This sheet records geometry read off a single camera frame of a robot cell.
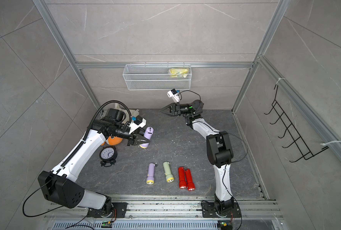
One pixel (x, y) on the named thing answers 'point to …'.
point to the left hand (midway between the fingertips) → (149, 136)
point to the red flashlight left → (182, 182)
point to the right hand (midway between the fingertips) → (162, 114)
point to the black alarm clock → (107, 155)
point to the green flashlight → (169, 177)
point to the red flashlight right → (191, 186)
